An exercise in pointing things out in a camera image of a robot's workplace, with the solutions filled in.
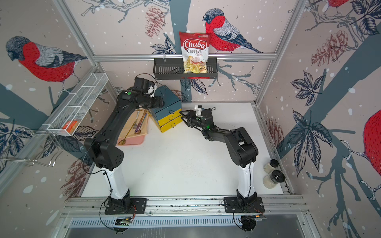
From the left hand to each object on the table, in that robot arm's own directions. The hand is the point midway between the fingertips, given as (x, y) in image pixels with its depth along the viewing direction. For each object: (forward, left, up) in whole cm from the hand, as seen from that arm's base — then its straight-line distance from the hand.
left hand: (162, 100), depth 85 cm
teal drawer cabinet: (0, -3, -14) cm, 14 cm away
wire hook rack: (-35, +41, 0) cm, 54 cm away
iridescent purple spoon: (-2, +22, -26) cm, 34 cm away
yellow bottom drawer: (0, -2, -24) cm, 24 cm away
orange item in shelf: (-23, +37, +7) cm, 44 cm away
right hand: (-4, -9, -8) cm, 13 cm away
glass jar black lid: (-32, -60, -18) cm, 71 cm away
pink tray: (-11, +21, -27) cm, 36 cm away
